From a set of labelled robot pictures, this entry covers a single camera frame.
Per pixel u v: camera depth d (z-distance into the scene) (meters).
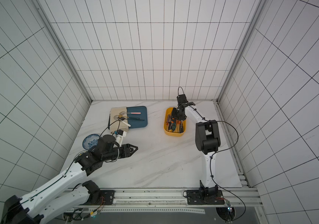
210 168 0.60
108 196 0.73
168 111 1.09
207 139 0.56
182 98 0.83
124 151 0.65
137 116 1.07
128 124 1.01
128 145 0.68
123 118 1.07
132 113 1.11
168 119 1.06
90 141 0.93
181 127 1.00
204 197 0.65
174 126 1.00
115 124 1.05
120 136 0.70
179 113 0.77
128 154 0.67
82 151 0.85
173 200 0.73
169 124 1.03
